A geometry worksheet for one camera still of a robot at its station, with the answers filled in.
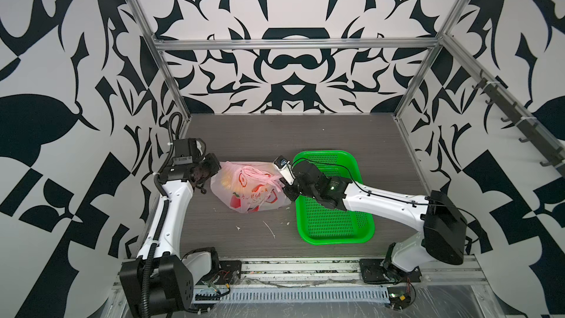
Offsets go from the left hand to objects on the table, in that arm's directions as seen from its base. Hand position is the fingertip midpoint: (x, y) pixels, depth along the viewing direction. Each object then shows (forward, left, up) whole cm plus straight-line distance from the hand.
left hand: (216, 160), depth 80 cm
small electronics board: (-41, -60, -19) cm, 75 cm away
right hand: (-6, -24, -2) cm, 25 cm away
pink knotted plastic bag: (-9, -11, -3) cm, 15 cm away
